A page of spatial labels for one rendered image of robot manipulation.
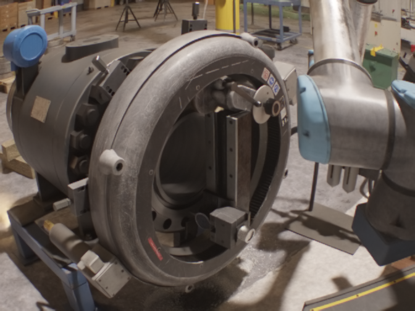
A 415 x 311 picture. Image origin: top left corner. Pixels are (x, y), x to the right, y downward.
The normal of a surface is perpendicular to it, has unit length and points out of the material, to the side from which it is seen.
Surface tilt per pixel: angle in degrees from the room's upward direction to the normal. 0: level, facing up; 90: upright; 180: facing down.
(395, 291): 0
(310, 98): 49
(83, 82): 39
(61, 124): 66
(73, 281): 90
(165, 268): 90
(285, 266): 0
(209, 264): 90
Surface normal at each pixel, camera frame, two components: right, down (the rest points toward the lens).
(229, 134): -0.66, 0.36
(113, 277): 0.75, 0.29
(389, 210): -0.75, -0.06
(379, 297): 0.00, -0.90
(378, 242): -0.98, 0.08
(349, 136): -0.22, 0.42
